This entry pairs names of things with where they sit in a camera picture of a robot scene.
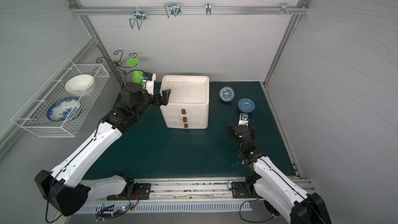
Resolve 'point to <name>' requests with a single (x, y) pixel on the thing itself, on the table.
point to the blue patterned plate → (63, 109)
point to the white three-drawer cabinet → (188, 106)
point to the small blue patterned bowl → (226, 94)
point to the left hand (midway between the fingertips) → (161, 88)
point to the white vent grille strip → (139, 207)
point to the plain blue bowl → (246, 105)
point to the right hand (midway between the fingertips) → (240, 123)
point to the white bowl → (79, 84)
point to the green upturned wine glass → (137, 74)
